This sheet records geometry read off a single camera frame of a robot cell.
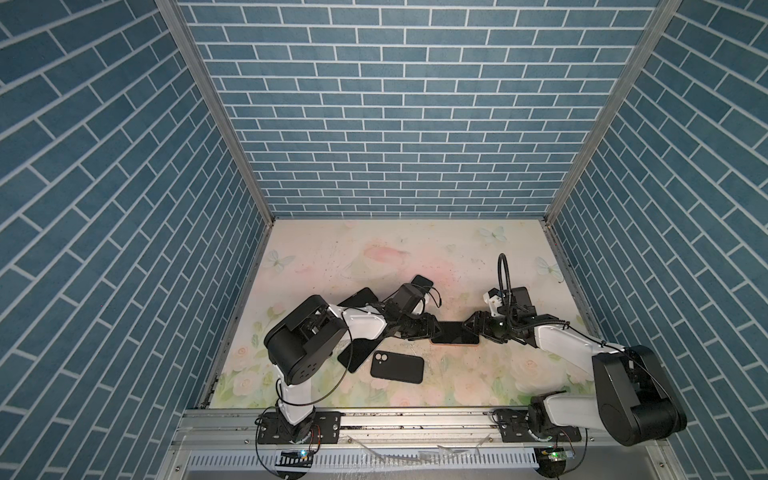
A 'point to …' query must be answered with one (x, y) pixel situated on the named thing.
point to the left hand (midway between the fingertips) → (440, 334)
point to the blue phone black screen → (420, 280)
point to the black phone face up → (357, 353)
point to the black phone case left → (360, 298)
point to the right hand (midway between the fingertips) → (467, 324)
